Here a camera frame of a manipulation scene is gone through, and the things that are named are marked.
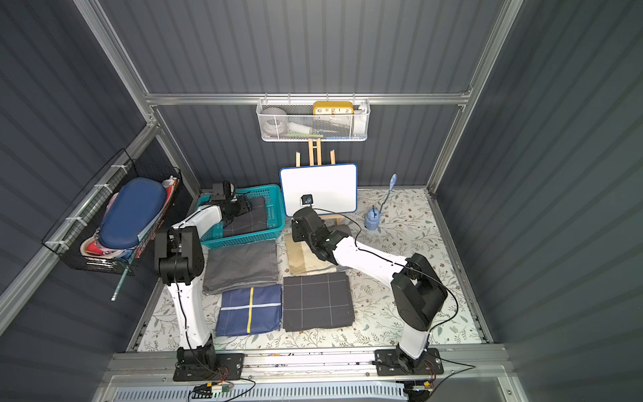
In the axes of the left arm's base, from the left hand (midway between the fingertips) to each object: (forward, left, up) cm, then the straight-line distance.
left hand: (248, 205), depth 106 cm
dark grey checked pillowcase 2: (-6, 0, -5) cm, 7 cm away
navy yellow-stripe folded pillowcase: (-42, -7, -7) cm, 43 cm away
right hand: (-17, -26, +12) cm, 34 cm away
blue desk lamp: (-8, -53, -1) cm, 53 cm away
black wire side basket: (-35, +30, +27) cm, 54 cm away
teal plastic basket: (-1, -11, -7) cm, 13 cm away
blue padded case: (-27, +20, +27) cm, 43 cm away
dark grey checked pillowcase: (-40, -30, -6) cm, 50 cm away
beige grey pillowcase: (-24, -24, -5) cm, 34 cm away
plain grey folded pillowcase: (-25, -4, -6) cm, 26 cm away
